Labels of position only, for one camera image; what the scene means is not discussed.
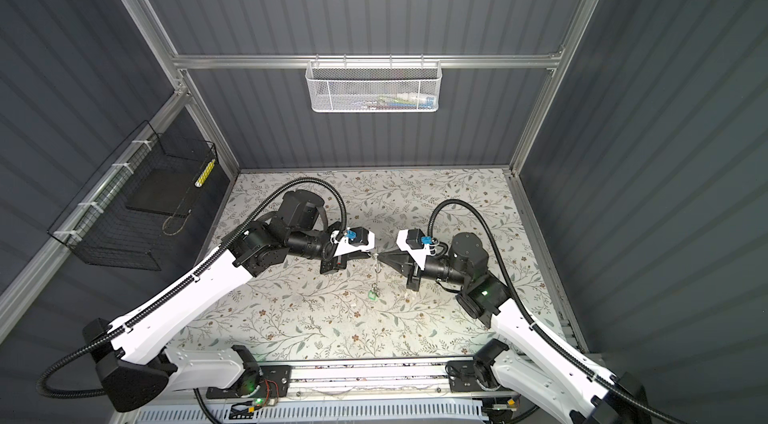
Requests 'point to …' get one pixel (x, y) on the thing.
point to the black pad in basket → (164, 191)
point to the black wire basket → (98, 225)
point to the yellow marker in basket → (206, 171)
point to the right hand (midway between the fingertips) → (385, 259)
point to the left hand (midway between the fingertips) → (367, 247)
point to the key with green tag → (372, 294)
